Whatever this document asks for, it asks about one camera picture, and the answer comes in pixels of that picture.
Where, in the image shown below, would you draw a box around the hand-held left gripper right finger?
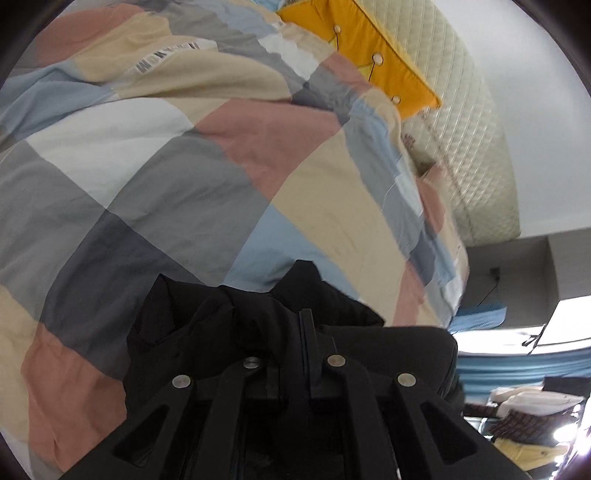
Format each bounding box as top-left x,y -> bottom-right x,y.
307,310 -> 533,480

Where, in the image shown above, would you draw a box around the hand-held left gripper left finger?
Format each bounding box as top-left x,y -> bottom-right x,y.
60,310 -> 308,480

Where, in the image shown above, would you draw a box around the black puffer jacket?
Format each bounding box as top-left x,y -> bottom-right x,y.
124,259 -> 465,480

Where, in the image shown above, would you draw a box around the white folded clothes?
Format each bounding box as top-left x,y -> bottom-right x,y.
488,384 -> 583,417

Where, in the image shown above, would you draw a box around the blue towel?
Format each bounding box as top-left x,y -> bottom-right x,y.
449,302 -> 507,334

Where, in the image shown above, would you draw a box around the blue curtain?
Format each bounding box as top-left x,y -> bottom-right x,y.
456,348 -> 591,386

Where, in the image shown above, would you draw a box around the plaid cloth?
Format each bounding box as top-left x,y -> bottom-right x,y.
488,410 -> 557,440

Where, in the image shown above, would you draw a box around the grey wardrobe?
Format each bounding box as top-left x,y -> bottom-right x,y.
462,234 -> 591,333

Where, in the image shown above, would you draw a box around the yellow garment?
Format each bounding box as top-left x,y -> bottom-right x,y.
493,435 -> 574,472

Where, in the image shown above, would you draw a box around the cream floral pillow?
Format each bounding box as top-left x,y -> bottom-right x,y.
401,133 -> 440,179

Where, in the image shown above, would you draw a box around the checkered pastel duvet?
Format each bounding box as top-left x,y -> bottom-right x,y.
0,0 -> 472,477

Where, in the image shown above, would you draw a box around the cream quilted headboard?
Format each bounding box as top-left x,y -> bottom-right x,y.
353,0 -> 523,246

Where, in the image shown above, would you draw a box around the yellow crown pillow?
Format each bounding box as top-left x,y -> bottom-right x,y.
276,0 -> 443,121

